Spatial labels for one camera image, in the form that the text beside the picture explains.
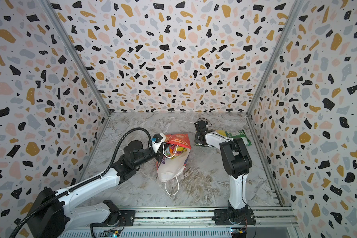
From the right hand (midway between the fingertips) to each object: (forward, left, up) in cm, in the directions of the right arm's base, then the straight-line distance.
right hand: (202, 138), depth 103 cm
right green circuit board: (-53, -16, -4) cm, 56 cm away
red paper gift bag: (-25, +20, +3) cm, 33 cm away
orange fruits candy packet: (-13, +19, +4) cm, 24 cm away
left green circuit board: (-55, +44, -2) cm, 71 cm away
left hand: (-20, +17, +22) cm, 34 cm away
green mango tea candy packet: (-6, +1, 0) cm, 6 cm away
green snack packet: (+4, -29, -1) cm, 29 cm away
